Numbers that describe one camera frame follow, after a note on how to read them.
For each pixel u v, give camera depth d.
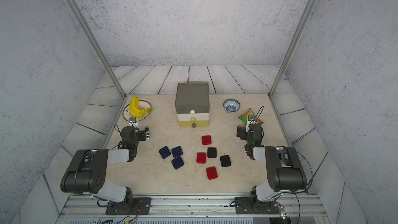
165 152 0.89
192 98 0.91
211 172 0.83
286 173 0.44
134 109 1.05
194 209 0.73
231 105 1.11
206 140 0.96
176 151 0.89
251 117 0.82
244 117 1.01
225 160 0.87
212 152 0.91
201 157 0.89
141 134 0.85
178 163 0.86
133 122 0.82
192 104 0.88
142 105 1.15
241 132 0.87
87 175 0.44
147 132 0.89
